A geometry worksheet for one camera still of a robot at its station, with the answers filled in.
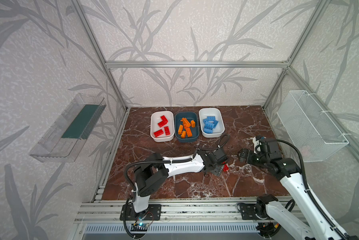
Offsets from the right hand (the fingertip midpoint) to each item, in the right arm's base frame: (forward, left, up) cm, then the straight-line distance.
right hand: (244, 150), depth 79 cm
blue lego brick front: (+29, +11, -14) cm, 34 cm away
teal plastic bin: (+36, +29, -13) cm, 48 cm away
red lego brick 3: (+21, +51, -13) cm, 57 cm away
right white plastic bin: (+31, +13, -15) cm, 37 cm away
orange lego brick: (+23, +36, -13) cm, 44 cm away
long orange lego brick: (+27, +32, -11) cm, 44 cm away
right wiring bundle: (-33, -9, -17) cm, 38 cm away
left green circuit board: (-32, +54, -17) cm, 65 cm away
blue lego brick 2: (+30, +17, -13) cm, 37 cm away
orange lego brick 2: (+20, +30, -13) cm, 38 cm away
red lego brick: (+32, +48, -11) cm, 59 cm away
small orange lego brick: (+27, +27, -11) cm, 40 cm away
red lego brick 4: (+23, +45, -14) cm, 53 cm away
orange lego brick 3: (+19, +34, -14) cm, 41 cm away
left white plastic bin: (+33, +55, -13) cm, 65 cm away
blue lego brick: (+34, +13, -14) cm, 40 cm away
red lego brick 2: (+29, +50, -14) cm, 59 cm away
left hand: (-2, +14, -10) cm, 17 cm away
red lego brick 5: (-4, +8, -14) cm, 17 cm away
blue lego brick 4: (+26, +15, -11) cm, 32 cm away
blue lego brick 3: (+24, +16, -14) cm, 32 cm away
